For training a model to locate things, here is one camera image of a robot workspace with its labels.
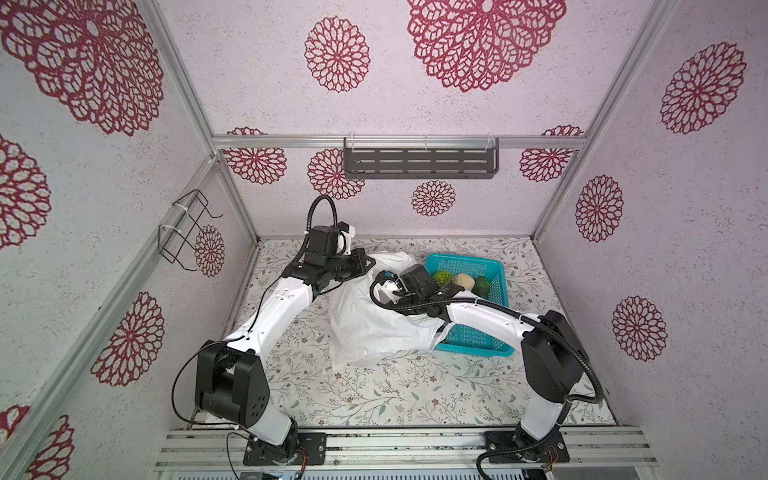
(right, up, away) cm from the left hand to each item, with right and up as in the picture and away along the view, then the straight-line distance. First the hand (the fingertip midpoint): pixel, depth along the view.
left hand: (374, 265), depth 82 cm
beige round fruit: (+30, -5, +19) cm, 36 cm away
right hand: (+1, -13, +2) cm, 13 cm away
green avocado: (+35, -7, +18) cm, 40 cm away
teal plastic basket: (+28, -23, +13) cm, 39 cm away
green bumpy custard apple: (+23, -4, +18) cm, 29 cm away
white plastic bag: (-3, -17, -4) cm, 18 cm away
